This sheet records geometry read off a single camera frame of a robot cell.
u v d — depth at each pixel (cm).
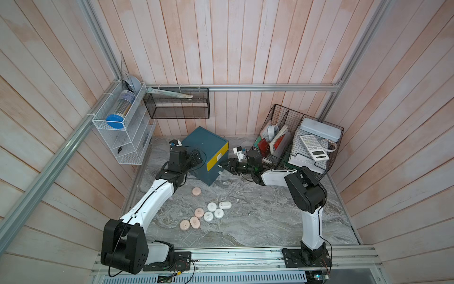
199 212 86
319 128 94
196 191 93
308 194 55
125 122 70
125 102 76
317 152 84
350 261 76
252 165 79
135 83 85
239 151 90
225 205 88
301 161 85
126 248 40
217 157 85
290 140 101
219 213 86
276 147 103
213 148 87
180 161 62
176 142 75
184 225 82
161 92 92
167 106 106
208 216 84
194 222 82
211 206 88
